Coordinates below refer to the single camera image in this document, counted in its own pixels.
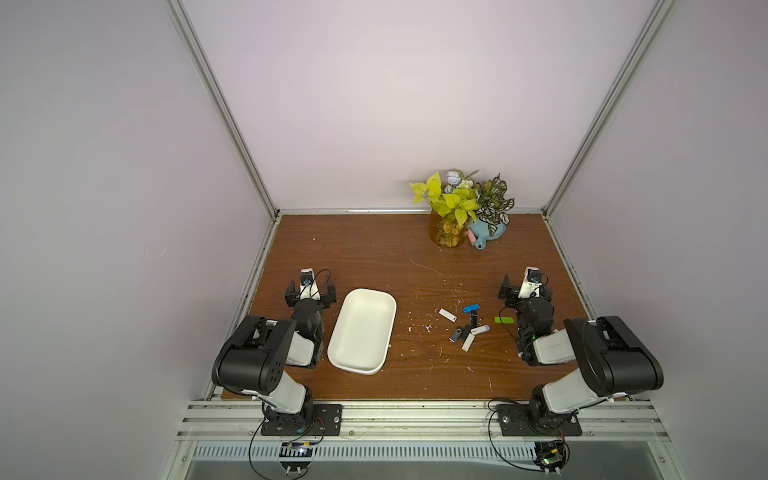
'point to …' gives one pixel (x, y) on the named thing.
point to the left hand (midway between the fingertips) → (313, 276)
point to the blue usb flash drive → (471, 308)
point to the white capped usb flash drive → (480, 329)
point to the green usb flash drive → (505, 320)
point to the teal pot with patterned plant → (491, 217)
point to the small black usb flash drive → (455, 335)
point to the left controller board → (295, 456)
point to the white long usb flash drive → (468, 342)
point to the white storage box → (362, 334)
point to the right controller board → (550, 455)
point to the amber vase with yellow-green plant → (454, 202)
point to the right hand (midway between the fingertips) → (528, 274)
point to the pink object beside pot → (471, 237)
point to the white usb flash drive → (442, 312)
